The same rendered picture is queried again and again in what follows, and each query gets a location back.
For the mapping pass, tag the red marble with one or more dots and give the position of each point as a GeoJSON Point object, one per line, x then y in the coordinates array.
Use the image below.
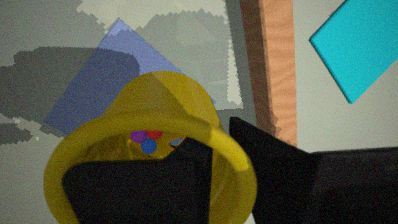
{"type": "Point", "coordinates": [154, 135]}

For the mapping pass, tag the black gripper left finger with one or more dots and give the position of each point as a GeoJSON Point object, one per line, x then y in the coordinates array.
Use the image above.
{"type": "Point", "coordinates": [178, 184]}

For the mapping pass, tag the yellow translucent cup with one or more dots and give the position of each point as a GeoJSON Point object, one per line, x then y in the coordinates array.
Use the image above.
{"type": "Point", "coordinates": [157, 101]}

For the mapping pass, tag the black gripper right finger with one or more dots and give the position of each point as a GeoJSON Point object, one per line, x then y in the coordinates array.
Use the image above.
{"type": "Point", "coordinates": [291, 183]}

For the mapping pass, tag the purple marble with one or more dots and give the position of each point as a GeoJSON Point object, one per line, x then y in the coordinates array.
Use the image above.
{"type": "Point", "coordinates": [139, 136]}

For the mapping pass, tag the blue marble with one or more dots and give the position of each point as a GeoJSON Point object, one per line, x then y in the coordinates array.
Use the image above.
{"type": "Point", "coordinates": [148, 146]}

